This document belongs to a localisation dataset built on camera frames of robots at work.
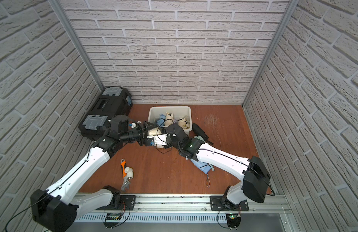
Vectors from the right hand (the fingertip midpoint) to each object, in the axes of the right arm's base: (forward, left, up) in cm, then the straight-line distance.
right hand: (165, 127), depth 75 cm
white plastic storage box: (+24, -8, -16) cm, 30 cm away
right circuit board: (-41, -32, -24) cm, 57 cm away
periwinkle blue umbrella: (-15, -22, -22) cm, 34 cm away
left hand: (-3, +2, +4) cm, 5 cm away
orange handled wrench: (-20, +24, -24) cm, 39 cm away
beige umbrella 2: (+18, -11, -21) cm, 30 cm away
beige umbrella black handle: (-13, +5, +8) cm, 16 cm away
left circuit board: (-36, +29, -27) cm, 53 cm away
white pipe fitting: (-15, +22, -21) cm, 34 cm away
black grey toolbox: (+30, +38, -7) cm, 49 cm away
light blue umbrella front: (+16, +5, -16) cm, 23 cm away
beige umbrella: (+18, -1, -16) cm, 24 cm away
